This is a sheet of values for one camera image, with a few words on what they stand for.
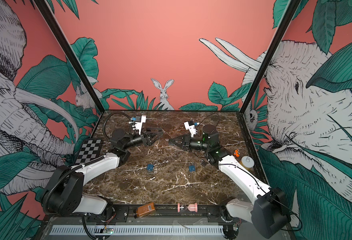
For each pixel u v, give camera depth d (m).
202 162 0.93
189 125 0.69
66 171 0.46
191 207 0.75
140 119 0.66
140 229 0.70
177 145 0.68
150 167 0.90
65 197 0.42
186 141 0.63
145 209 0.72
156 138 0.68
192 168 0.90
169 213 0.75
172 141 0.68
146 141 0.66
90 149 0.95
